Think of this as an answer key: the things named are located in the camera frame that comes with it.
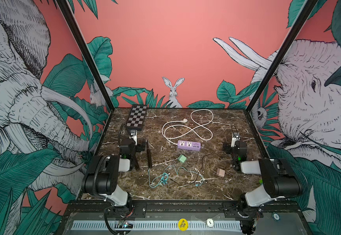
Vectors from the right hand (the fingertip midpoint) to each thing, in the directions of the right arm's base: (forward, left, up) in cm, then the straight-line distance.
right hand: (232, 138), depth 95 cm
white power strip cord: (+19, +31, -4) cm, 37 cm away
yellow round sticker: (-47, +34, -6) cm, 58 cm away
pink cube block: (-21, +11, -5) cm, 24 cm away
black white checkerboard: (+18, +69, -2) cm, 71 cm away
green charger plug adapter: (-12, +33, -4) cm, 36 cm away
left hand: (0, +64, +1) cm, 64 cm away
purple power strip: (-4, +29, -3) cm, 29 cm away
